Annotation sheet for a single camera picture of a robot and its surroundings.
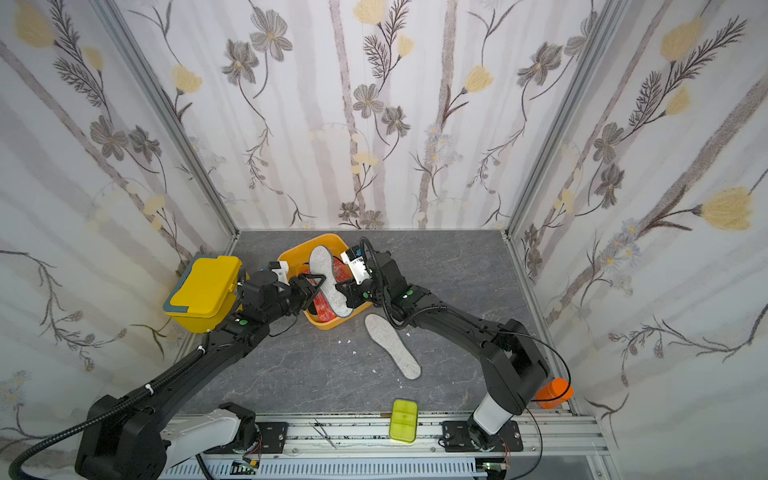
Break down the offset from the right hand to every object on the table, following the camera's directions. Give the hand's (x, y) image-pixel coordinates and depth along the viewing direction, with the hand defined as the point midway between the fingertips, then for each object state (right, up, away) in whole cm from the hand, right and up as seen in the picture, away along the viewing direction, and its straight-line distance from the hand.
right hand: (339, 283), depth 76 cm
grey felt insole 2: (-6, +5, +7) cm, 11 cm away
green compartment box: (+17, -36, 0) cm, 40 cm away
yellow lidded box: (-40, -4, +9) cm, 41 cm away
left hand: (-4, +1, +3) cm, 4 cm away
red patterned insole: (-9, -9, +19) cm, 23 cm away
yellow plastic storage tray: (-23, +6, +31) cm, 39 cm away
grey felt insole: (+12, -18, +15) cm, 27 cm away
